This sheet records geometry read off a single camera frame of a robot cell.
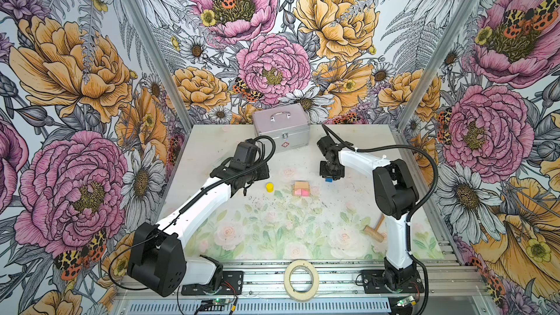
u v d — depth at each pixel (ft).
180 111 3.78
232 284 2.41
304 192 3.09
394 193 1.81
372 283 2.43
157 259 1.32
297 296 2.28
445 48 2.94
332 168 2.79
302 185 3.09
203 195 1.67
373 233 2.73
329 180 3.25
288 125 3.41
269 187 3.17
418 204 1.78
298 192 3.09
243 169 2.05
